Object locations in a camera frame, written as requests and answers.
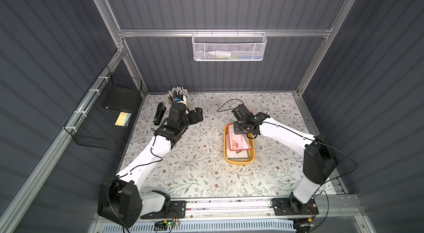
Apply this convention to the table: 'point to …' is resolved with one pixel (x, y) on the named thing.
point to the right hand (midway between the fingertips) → (238, 128)
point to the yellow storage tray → (253, 155)
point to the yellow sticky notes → (123, 119)
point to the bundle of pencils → (174, 91)
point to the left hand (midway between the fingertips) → (196, 111)
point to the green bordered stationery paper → (238, 154)
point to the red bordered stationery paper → (238, 142)
